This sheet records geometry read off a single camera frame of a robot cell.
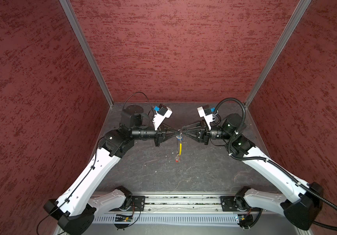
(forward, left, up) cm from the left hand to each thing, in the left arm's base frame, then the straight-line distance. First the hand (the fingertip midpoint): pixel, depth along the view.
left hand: (177, 136), depth 58 cm
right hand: (+1, -2, 0) cm, 2 cm away
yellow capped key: (-4, -2, -3) cm, 6 cm away
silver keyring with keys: (0, -2, -2) cm, 3 cm away
